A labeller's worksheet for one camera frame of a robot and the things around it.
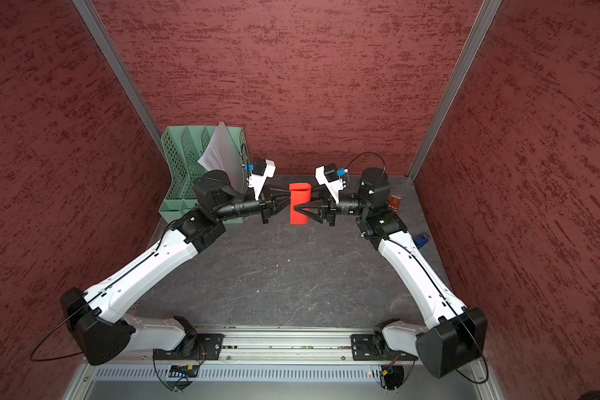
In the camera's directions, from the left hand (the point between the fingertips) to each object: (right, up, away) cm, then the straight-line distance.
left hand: (296, 200), depth 61 cm
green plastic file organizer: (-49, +22, +40) cm, 67 cm away
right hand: (0, -2, +1) cm, 2 cm away
